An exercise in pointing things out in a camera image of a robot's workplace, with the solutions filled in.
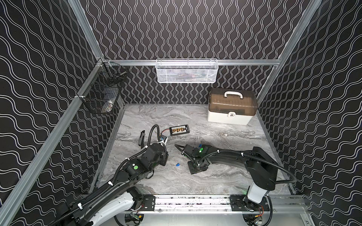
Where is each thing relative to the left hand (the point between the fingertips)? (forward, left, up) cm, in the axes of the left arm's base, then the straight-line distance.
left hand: (164, 148), depth 76 cm
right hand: (-6, -17, -15) cm, 23 cm away
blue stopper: (-2, -7, -17) cm, 19 cm away
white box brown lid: (+32, -40, +3) cm, 52 cm away
